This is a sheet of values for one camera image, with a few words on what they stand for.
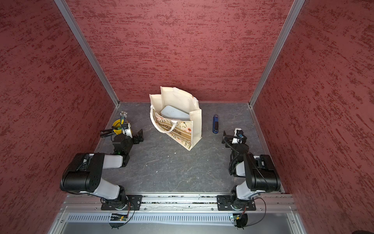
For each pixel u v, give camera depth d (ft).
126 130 2.64
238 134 2.43
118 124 3.16
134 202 2.39
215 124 3.49
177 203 2.49
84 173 1.51
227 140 2.66
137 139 2.75
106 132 3.29
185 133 2.76
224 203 2.43
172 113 3.02
